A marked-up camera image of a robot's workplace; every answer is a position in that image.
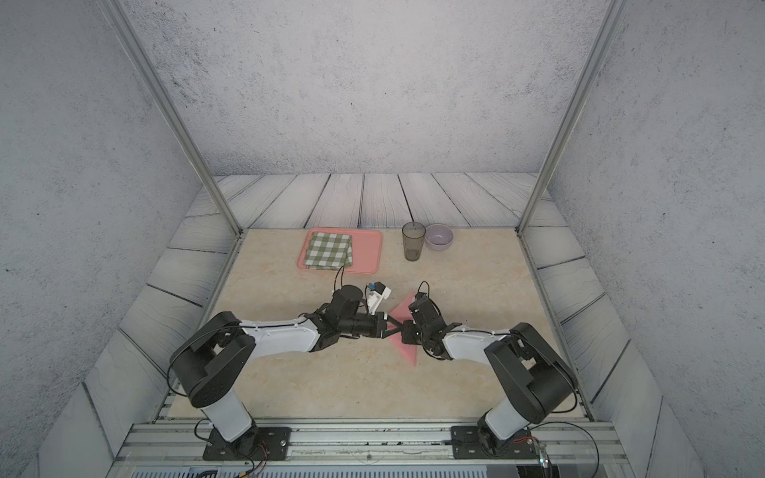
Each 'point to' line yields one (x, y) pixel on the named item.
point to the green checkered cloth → (329, 251)
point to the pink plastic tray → (367, 249)
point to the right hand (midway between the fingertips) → (405, 330)
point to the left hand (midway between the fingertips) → (406, 331)
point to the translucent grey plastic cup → (413, 238)
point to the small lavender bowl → (438, 237)
